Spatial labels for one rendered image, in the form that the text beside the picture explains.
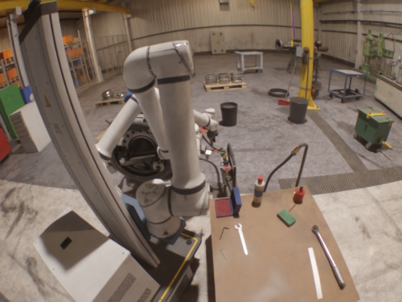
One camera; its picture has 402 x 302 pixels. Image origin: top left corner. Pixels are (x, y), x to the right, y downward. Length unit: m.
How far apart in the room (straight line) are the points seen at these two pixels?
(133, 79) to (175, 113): 0.20
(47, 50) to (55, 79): 0.10
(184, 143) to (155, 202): 0.30
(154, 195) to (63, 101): 0.52
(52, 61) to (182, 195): 0.68
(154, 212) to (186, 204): 0.16
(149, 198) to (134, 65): 0.54
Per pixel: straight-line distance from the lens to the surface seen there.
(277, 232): 1.28
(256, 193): 1.33
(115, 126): 1.30
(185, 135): 0.68
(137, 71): 0.69
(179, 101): 0.65
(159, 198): 0.83
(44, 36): 0.65
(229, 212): 1.34
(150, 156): 1.80
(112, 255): 0.89
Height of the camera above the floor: 1.54
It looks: 34 degrees down
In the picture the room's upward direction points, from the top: 7 degrees counter-clockwise
